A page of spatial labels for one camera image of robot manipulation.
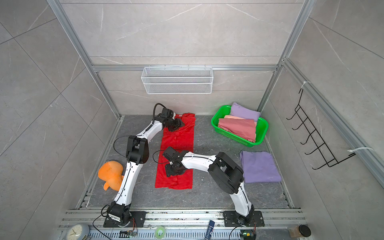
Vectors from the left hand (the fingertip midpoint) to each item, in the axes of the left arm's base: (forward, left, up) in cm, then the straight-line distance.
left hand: (182, 122), depth 110 cm
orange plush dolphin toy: (-39, +39, +3) cm, 55 cm away
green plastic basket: (-8, -57, +3) cm, 58 cm away
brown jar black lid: (-70, -52, +5) cm, 87 cm away
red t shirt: (-13, -1, -4) cm, 14 cm away
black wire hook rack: (-43, -63, +28) cm, 81 cm away
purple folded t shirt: (-36, -48, -3) cm, 60 cm away
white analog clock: (-65, +47, 0) cm, 81 cm away
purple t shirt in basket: (+3, -41, +8) cm, 42 cm away
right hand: (-37, +7, -4) cm, 38 cm away
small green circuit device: (-70, -33, -4) cm, 78 cm away
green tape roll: (-67, +12, -4) cm, 68 cm away
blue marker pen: (-66, -15, -2) cm, 67 cm away
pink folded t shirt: (-13, -43, +7) cm, 45 cm away
